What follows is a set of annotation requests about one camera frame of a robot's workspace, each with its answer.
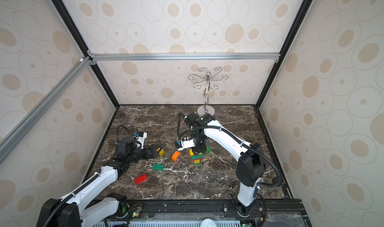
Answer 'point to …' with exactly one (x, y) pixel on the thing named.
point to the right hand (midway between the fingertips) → (201, 146)
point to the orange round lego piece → (175, 155)
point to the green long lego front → (158, 166)
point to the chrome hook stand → (207, 78)
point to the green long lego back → (198, 156)
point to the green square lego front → (197, 164)
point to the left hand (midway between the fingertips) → (160, 147)
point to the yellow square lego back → (191, 153)
